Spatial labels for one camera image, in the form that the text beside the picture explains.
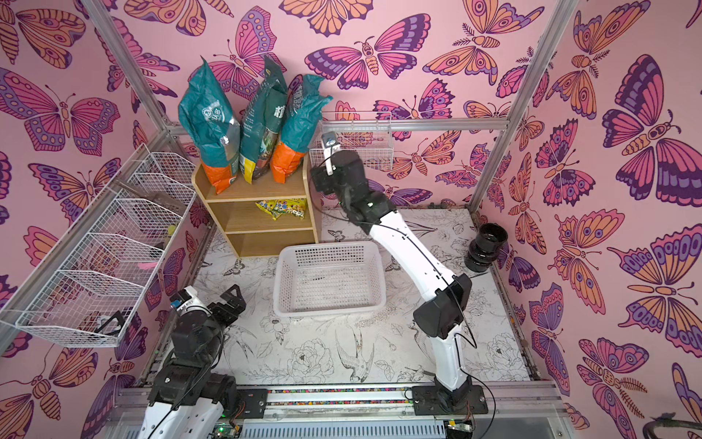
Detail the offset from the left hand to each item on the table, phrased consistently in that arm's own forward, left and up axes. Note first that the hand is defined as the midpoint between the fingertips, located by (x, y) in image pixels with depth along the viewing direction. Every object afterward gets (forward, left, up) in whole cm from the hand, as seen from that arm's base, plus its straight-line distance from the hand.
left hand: (233, 290), depth 76 cm
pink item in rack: (+3, +21, +7) cm, 23 cm away
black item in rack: (-13, +22, +7) cm, 26 cm away
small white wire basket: (+54, -39, +16) cm, 68 cm away
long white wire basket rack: (-6, +29, +11) cm, 32 cm away
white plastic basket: (+15, -23, -18) cm, 33 cm away
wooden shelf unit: (+28, -2, -1) cm, 28 cm away
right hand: (+24, -26, +26) cm, 44 cm away
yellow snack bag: (+30, -7, +3) cm, 31 cm away
